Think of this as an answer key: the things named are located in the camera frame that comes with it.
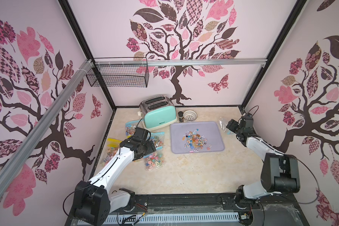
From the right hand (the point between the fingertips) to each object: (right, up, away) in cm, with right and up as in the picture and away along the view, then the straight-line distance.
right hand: (233, 122), depth 92 cm
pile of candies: (-26, -13, +6) cm, 29 cm away
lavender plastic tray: (-13, -6, +15) cm, 21 cm away
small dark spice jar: (-35, +6, +12) cm, 38 cm away
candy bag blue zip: (-52, -12, +6) cm, 54 cm away
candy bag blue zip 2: (-52, -24, -5) cm, 58 cm away
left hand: (-56, -18, -9) cm, 59 cm away
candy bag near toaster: (-74, -4, +14) cm, 75 cm away
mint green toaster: (-52, +7, +3) cm, 52 cm away
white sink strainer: (-27, +5, +20) cm, 34 cm away
